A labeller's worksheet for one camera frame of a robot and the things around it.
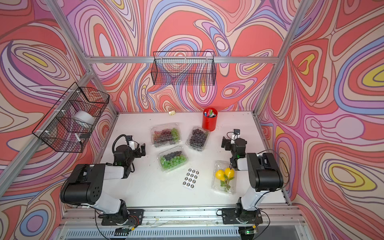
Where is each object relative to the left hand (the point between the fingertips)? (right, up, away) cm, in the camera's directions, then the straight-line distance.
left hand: (138, 144), depth 94 cm
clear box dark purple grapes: (+38, +4, +4) cm, 38 cm away
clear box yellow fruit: (+52, -18, -11) cm, 57 cm away
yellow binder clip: (+18, +22, +24) cm, 38 cm away
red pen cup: (+46, +17, +7) cm, 50 cm away
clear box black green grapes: (+22, -8, -4) cm, 24 cm away
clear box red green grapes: (+16, +6, +5) cm, 18 cm away
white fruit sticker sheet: (+34, -19, -8) cm, 39 cm away
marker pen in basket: (-22, +4, -21) cm, 30 cm away
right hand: (+60, +2, +3) cm, 60 cm away
